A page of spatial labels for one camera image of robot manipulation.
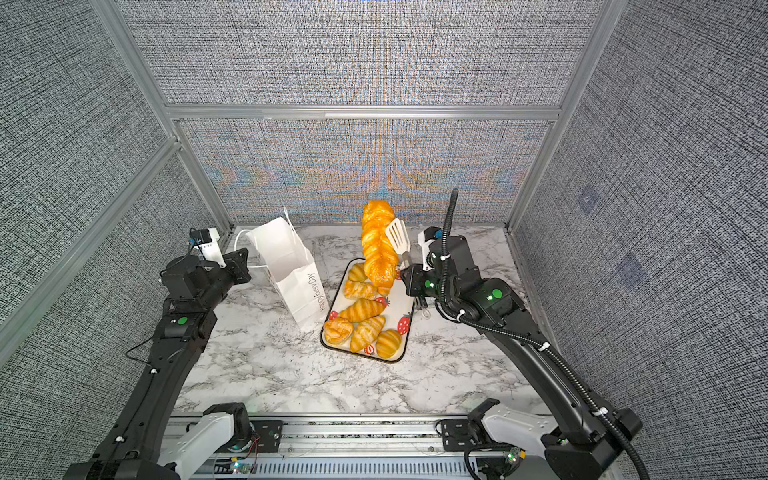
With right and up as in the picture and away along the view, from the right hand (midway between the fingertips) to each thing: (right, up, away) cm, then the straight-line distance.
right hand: (404, 266), depth 68 cm
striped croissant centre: (-11, -14, +24) cm, 30 cm away
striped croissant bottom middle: (-10, -20, +18) cm, 28 cm away
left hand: (-37, +5, +6) cm, 38 cm away
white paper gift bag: (-36, +2, +28) cm, 46 cm away
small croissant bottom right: (-3, -23, +17) cm, 29 cm away
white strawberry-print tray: (0, -15, +26) cm, 30 cm away
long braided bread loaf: (-6, +2, +5) cm, 8 cm away
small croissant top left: (-13, -4, +33) cm, 35 cm away
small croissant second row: (-12, -9, +29) cm, 32 cm away
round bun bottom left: (-18, -20, +19) cm, 33 cm away
